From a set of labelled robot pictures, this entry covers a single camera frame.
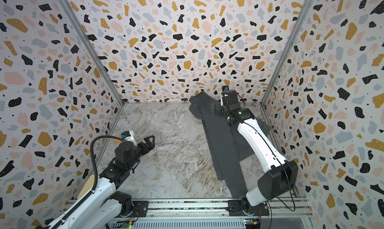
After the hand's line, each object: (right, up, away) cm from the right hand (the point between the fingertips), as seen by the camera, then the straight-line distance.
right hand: (220, 103), depth 79 cm
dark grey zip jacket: (+9, -34, +11) cm, 37 cm away
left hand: (-37, -18, 0) cm, 42 cm away
